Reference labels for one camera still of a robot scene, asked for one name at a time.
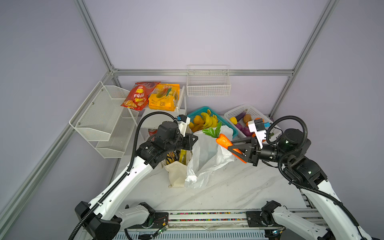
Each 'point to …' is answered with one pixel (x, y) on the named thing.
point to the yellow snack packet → (183, 156)
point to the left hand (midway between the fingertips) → (196, 139)
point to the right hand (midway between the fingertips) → (229, 147)
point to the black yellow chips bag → (172, 156)
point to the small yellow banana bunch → (211, 121)
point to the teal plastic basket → (225, 121)
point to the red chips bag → (137, 98)
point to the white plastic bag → (207, 156)
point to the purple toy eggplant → (241, 115)
